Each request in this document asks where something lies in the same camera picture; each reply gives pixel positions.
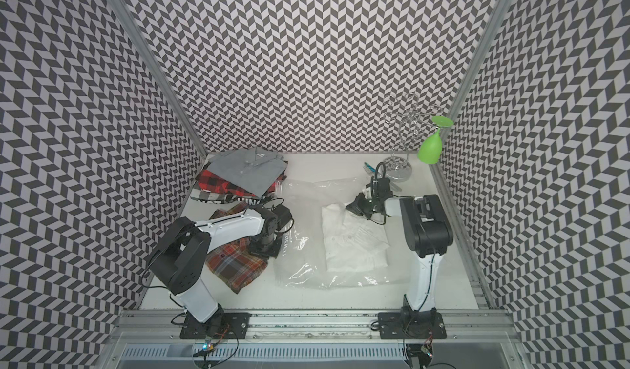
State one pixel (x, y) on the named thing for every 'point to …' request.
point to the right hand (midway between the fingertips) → (347, 209)
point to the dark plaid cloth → (234, 262)
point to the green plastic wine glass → (430, 149)
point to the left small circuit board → (207, 345)
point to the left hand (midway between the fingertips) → (265, 259)
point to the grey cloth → (254, 168)
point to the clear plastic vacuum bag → (301, 265)
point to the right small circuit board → (424, 353)
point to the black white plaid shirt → (212, 197)
